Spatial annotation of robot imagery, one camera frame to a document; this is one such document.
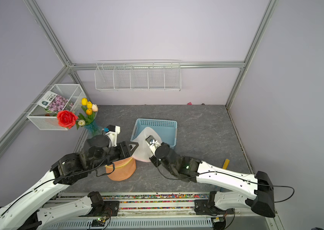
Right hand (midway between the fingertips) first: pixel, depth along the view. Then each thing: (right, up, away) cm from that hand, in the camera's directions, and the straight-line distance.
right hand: (152, 145), depth 70 cm
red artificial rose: (-39, +13, -4) cm, 41 cm away
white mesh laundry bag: (-4, -3, 0) cm, 5 cm away
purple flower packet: (-51, +22, +4) cm, 56 cm away
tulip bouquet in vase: (-40, +11, +15) cm, 44 cm away
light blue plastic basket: (+7, +6, +35) cm, 36 cm away
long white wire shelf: (+3, +45, +32) cm, 56 cm away
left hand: (-6, +1, -8) cm, 10 cm away
